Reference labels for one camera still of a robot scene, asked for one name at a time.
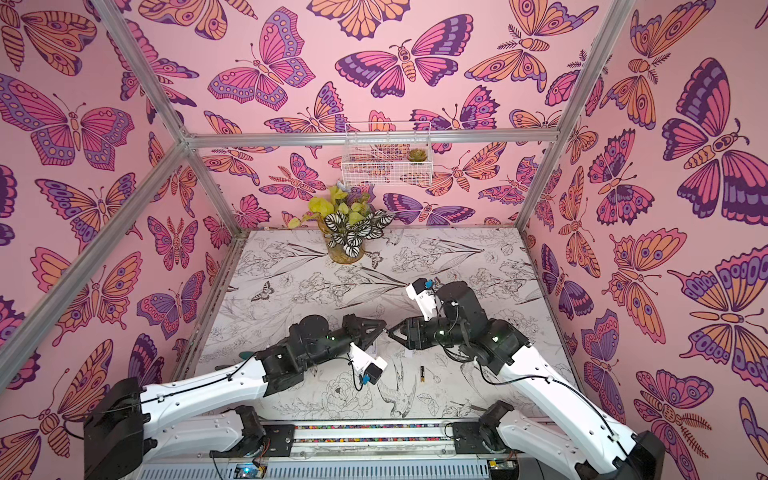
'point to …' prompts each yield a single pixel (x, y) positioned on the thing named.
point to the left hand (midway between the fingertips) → (382, 311)
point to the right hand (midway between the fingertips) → (397, 329)
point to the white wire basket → (387, 154)
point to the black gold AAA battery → (422, 374)
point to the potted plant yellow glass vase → (346, 220)
